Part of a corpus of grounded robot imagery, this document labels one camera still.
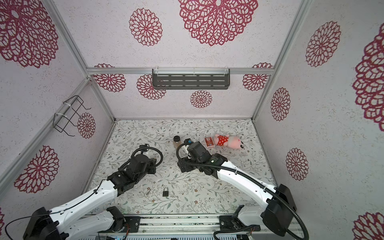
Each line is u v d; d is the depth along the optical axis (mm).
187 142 686
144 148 596
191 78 946
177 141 970
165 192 837
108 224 605
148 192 848
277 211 390
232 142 978
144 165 621
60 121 728
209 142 1066
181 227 731
